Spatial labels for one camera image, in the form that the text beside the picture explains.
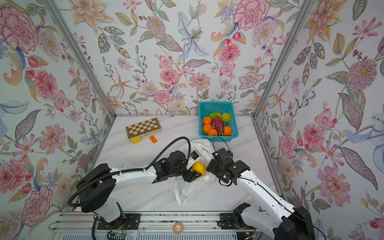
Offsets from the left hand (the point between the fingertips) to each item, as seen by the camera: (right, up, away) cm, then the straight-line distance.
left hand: (199, 172), depth 81 cm
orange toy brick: (-32, +16, +26) cm, 44 cm away
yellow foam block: (-43, +16, +24) cm, 52 cm away
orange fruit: (+8, +30, +33) cm, 46 cm away
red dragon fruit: (+15, +27, +26) cm, 41 cm away
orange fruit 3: (+10, +21, +22) cm, 32 cm away
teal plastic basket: (+7, +40, +41) cm, 58 cm away
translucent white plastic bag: (-8, -6, -8) cm, 13 cm away
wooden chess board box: (-39, +24, +29) cm, 54 cm away
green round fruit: (+13, +34, +34) cm, 50 cm away
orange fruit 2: (+7, +24, +26) cm, 36 cm away
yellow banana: (+17, +35, +37) cm, 54 cm away
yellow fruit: (0, +3, -2) cm, 4 cm away
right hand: (+7, +1, +1) cm, 7 cm away
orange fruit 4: (+20, +22, +23) cm, 38 cm away
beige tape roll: (-9, -25, -7) cm, 28 cm away
